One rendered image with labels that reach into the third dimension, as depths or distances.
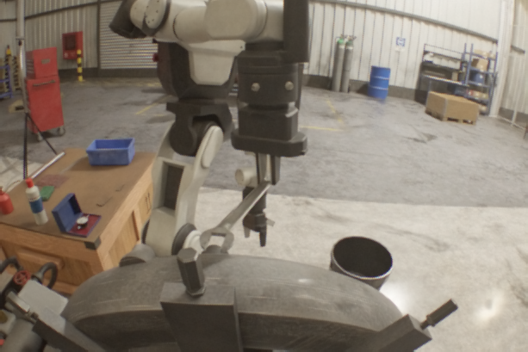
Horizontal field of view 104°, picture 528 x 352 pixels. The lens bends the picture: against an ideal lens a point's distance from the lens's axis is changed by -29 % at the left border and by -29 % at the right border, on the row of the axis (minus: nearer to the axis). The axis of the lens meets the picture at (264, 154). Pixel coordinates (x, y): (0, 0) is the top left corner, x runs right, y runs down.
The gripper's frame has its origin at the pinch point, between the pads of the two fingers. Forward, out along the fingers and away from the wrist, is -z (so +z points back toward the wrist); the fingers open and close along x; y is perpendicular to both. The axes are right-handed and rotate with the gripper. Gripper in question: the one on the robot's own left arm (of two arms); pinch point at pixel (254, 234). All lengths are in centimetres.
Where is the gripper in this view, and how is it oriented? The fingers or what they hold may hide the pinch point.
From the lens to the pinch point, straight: 111.7
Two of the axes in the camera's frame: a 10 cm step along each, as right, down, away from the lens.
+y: 8.1, -0.6, 5.8
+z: 0.0, -9.9, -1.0
